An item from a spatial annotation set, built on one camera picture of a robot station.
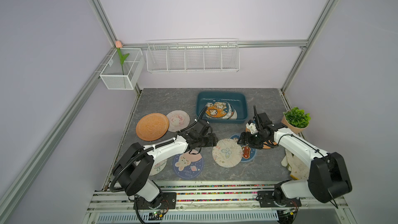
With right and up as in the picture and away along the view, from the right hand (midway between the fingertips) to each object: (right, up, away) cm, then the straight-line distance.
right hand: (243, 142), depth 86 cm
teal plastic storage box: (+2, +25, +27) cm, 37 cm away
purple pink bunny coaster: (-31, -13, -1) cm, 34 cm away
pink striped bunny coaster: (-39, +10, +19) cm, 45 cm away
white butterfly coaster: (-8, -7, +3) cm, 11 cm away
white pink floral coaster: (-47, -14, -2) cm, 49 cm away
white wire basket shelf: (-29, +52, +12) cm, 61 cm away
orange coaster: (-57, +7, +15) cm, 59 cm away
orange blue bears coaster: (-13, +18, +22) cm, 32 cm away
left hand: (-16, +1, -1) cm, 16 cm away
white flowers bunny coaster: (-1, +14, +19) cm, 24 cm away
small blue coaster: (+4, -7, +3) cm, 9 cm away
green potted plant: (+30, +13, +1) cm, 33 cm away
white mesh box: (-69, +36, -8) cm, 78 cm away
